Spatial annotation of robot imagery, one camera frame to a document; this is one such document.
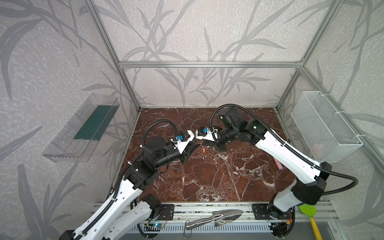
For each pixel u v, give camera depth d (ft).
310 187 1.36
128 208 1.48
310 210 2.40
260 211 2.43
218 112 1.72
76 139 2.11
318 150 2.35
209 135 1.77
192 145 2.06
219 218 2.35
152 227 2.36
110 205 1.36
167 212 2.42
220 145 1.90
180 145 1.74
